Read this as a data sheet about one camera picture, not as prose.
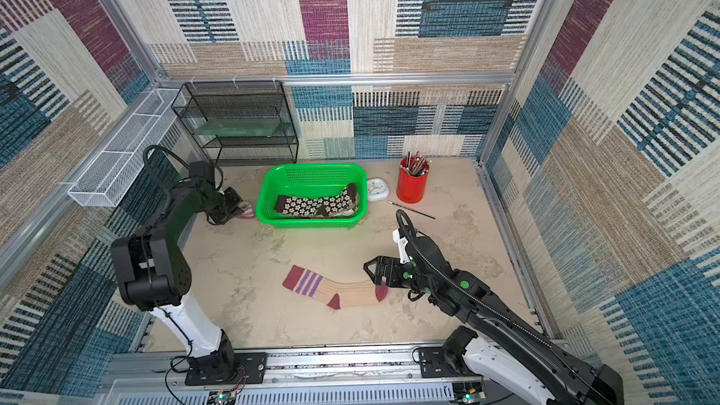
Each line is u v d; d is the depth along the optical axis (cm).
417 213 105
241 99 99
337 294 85
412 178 98
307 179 108
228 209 82
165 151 79
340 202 101
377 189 108
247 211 94
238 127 95
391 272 64
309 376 73
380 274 64
